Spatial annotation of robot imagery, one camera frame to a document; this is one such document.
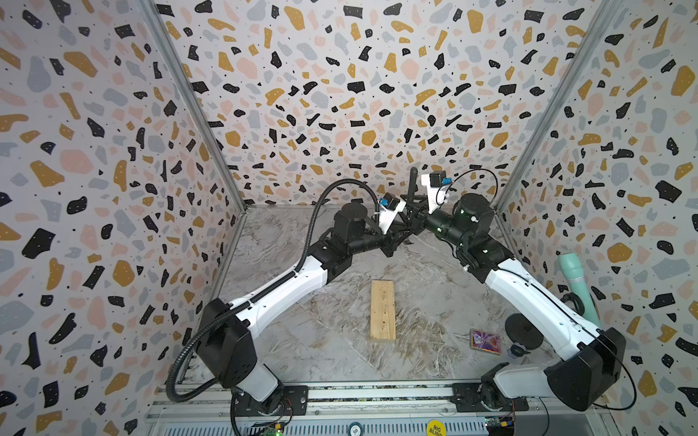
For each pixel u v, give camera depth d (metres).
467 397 0.74
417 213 0.60
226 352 0.41
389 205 0.60
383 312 0.87
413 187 0.61
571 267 0.65
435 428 0.70
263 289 0.47
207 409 0.73
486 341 0.84
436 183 0.58
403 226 0.65
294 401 0.73
